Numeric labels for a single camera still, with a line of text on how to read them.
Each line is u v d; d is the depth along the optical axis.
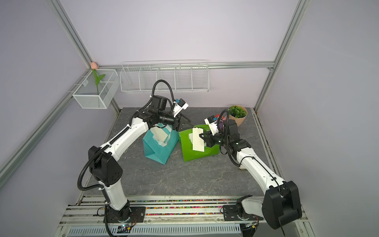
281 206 0.40
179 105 0.68
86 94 0.80
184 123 0.69
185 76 1.08
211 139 0.69
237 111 0.99
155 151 0.82
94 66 0.89
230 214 0.74
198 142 0.79
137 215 0.73
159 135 0.85
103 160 0.45
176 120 0.68
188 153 0.87
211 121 0.69
